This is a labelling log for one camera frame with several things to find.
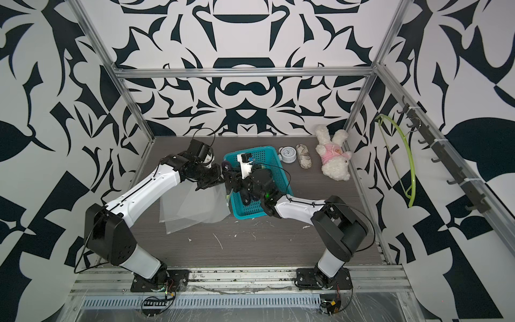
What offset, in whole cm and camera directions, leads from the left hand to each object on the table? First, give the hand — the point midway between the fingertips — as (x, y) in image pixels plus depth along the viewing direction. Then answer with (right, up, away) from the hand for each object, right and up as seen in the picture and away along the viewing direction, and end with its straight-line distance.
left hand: (223, 176), depth 83 cm
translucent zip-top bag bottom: (-21, -22, +6) cm, 31 cm away
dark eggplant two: (+9, -10, +9) cm, 16 cm away
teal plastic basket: (+18, +8, +21) cm, 28 cm away
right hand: (+2, +4, -3) cm, 5 cm away
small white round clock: (+30, +9, +25) cm, 40 cm away
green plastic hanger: (+65, -4, -12) cm, 67 cm away
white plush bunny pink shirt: (+52, +8, +17) cm, 55 cm away
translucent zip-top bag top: (-10, -14, +8) cm, 18 cm away
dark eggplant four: (+2, +5, -5) cm, 7 cm away
